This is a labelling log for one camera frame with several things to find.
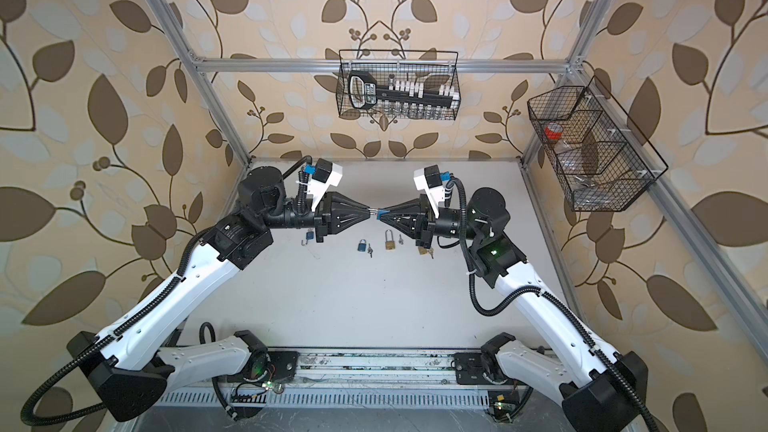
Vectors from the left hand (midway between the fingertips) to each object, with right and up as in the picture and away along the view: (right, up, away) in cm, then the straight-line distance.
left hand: (368, 213), depth 56 cm
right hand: (+3, -1, +1) cm, 3 cm away
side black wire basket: (+57, +13, +17) cm, 61 cm away
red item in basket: (+52, +22, +30) cm, 64 cm away
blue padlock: (-24, -11, +43) cm, 50 cm away
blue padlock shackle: (-6, -14, +40) cm, 43 cm away
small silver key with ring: (+7, -12, +42) cm, 45 cm away
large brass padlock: (+3, -14, +40) cm, 42 cm away
